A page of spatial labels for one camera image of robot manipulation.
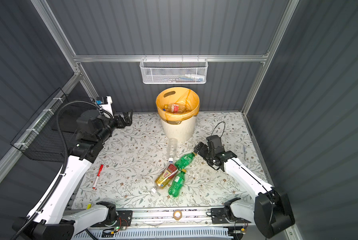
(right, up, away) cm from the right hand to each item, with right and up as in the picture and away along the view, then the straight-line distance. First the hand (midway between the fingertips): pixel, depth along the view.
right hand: (200, 152), depth 85 cm
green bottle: (-9, -7, +7) cm, 13 cm away
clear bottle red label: (-15, +27, +14) cm, 34 cm away
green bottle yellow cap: (-13, -16, -5) cm, 21 cm away
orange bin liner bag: (-12, +36, +14) cm, 40 cm away
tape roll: (-14, -30, -11) cm, 35 cm away
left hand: (-37, +22, -17) cm, 46 cm away
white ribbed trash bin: (-9, +12, +9) cm, 17 cm away
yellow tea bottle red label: (-18, -11, -2) cm, 21 cm away
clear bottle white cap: (-17, +1, +14) cm, 22 cm away
